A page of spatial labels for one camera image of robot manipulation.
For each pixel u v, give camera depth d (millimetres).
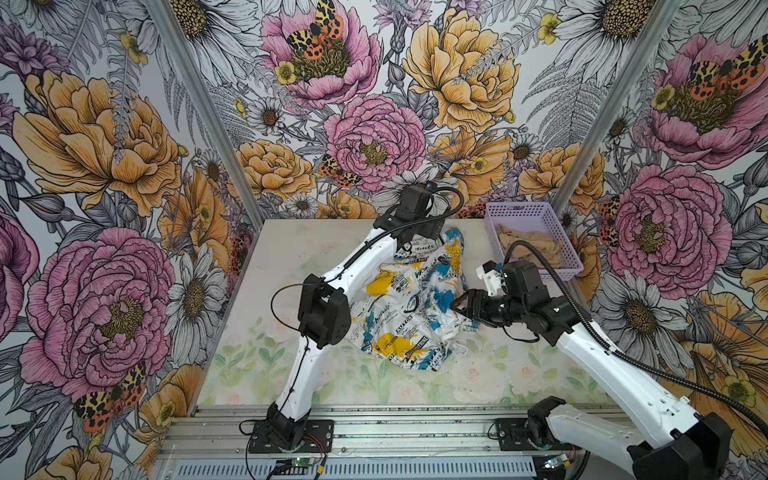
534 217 1231
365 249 618
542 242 1052
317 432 750
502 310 634
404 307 955
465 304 680
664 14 715
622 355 454
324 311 557
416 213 716
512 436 735
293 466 724
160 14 708
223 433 773
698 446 373
